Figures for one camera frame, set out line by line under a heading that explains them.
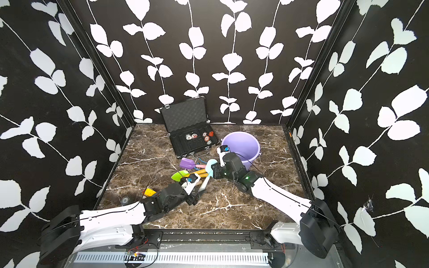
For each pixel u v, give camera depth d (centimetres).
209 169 80
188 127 114
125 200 80
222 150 72
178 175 95
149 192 82
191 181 66
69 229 41
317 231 41
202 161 101
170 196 58
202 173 94
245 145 95
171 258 70
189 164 99
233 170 59
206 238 75
